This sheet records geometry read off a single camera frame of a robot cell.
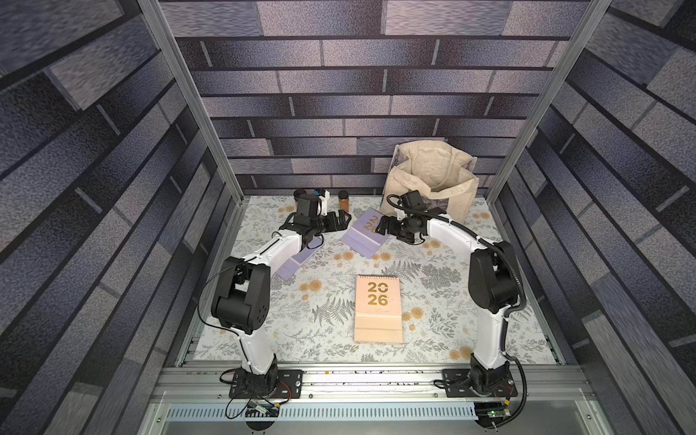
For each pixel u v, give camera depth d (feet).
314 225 2.52
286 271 3.20
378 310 2.74
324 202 2.79
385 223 2.87
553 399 2.58
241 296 1.59
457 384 2.38
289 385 2.40
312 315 2.85
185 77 2.67
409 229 2.71
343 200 3.61
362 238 3.47
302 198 2.47
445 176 3.40
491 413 2.29
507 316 1.82
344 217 2.75
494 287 1.74
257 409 2.33
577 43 2.44
